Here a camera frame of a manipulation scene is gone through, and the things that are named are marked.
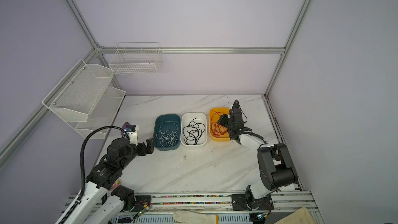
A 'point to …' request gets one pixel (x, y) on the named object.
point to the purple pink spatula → (126, 125)
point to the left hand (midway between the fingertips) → (145, 139)
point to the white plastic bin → (186, 118)
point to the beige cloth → (299, 216)
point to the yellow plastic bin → (225, 137)
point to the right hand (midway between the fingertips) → (218, 115)
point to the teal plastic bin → (167, 122)
